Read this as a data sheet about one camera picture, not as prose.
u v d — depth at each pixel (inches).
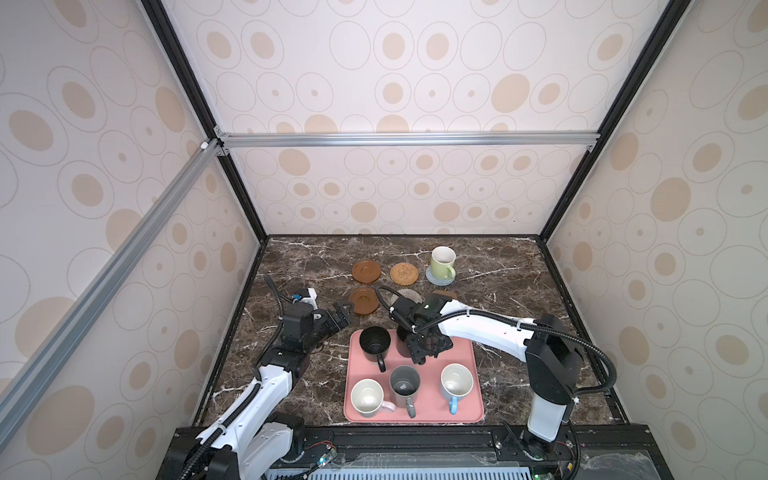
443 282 41.5
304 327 24.8
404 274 42.9
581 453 28.2
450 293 40.7
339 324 28.9
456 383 32.0
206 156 32.8
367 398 31.9
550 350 20.0
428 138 36.0
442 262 39.4
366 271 43.0
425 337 24.0
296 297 29.0
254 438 22.5
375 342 34.8
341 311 29.2
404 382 32.0
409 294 40.5
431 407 31.4
